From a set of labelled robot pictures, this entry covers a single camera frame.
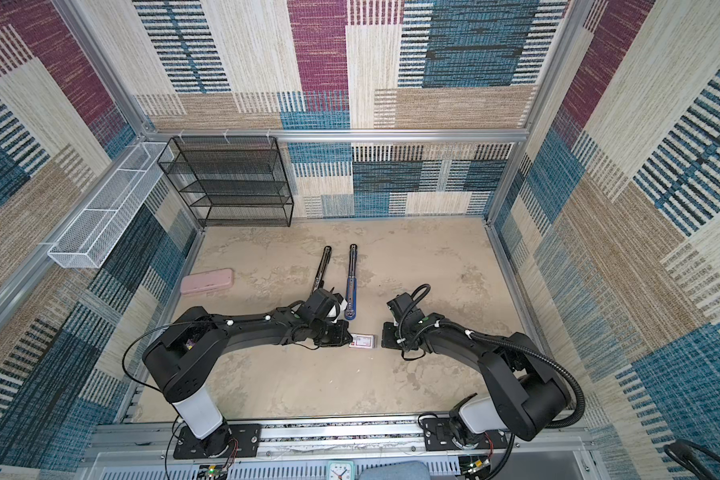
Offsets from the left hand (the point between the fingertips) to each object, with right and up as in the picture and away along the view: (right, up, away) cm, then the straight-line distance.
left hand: (355, 336), depth 88 cm
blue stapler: (-2, +13, +14) cm, 19 cm away
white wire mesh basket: (-62, +28, -17) cm, 70 cm away
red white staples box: (+2, -2, +1) cm, 3 cm away
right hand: (+10, -2, +1) cm, 10 cm away
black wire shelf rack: (-46, +50, +22) cm, 71 cm away
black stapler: (-11, +22, +19) cm, 31 cm away
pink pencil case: (-51, +15, +15) cm, 55 cm away
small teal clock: (-3, -25, -19) cm, 31 cm away
